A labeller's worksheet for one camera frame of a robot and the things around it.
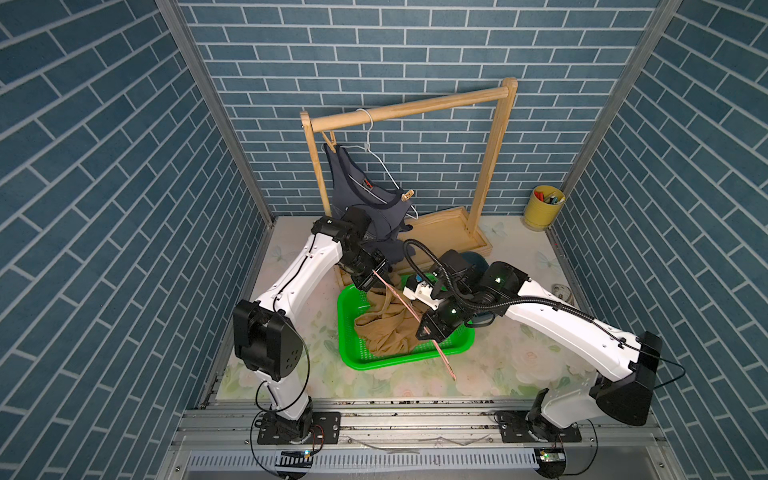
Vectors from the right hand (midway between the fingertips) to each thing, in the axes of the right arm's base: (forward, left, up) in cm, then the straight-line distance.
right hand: (423, 337), depth 67 cm
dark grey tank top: (+41, +22, +11) cm, 47 cm away
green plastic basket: (+15, +21, -13) cm, 29 cm away
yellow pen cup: (+58, -43, -8) cm, 73 cm away
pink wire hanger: (+1, +2, +3) cm, 4 cm away
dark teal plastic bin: (+35, -18, -14) cm, 42 cm away
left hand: (+14, +6, +1) cm, 15 cm away
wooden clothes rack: (+52, -10, -20) cm, 57 cm away
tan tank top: (+10, +9, -15) cm, 20 cm away
